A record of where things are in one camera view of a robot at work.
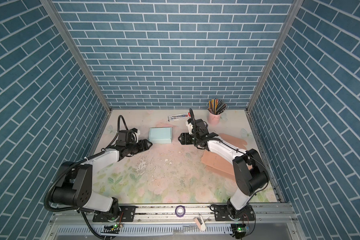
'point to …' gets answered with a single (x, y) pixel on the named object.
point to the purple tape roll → (184, 211)
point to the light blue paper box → (160, 135)
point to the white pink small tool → (200, 223)
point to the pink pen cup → (213, 119)
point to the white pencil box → (178, 116)
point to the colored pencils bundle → (216, 106)
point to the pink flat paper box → (219, 163)
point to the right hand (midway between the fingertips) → (182, 136)
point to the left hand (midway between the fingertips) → (149, 144)
